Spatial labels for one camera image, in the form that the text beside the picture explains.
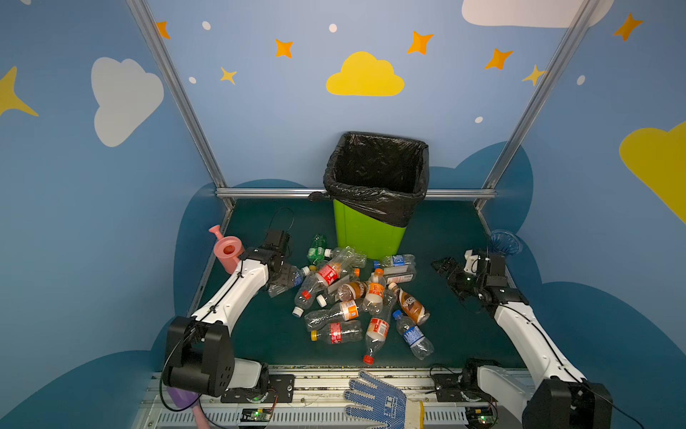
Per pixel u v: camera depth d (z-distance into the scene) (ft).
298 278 3.03
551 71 2.64
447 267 2.50
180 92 2.76
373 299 2.90
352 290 2.64
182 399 2.37
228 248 2.99
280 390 2.42
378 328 2.63
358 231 3.17
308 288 2.94
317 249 3.32
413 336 2.61
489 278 2.09
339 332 2.57
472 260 2.53
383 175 3.39
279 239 2.26
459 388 2.41
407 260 3.23
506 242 2.81
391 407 2.35
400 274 3.06
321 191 2.70
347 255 3.14
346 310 2.76
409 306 2.82
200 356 1.36
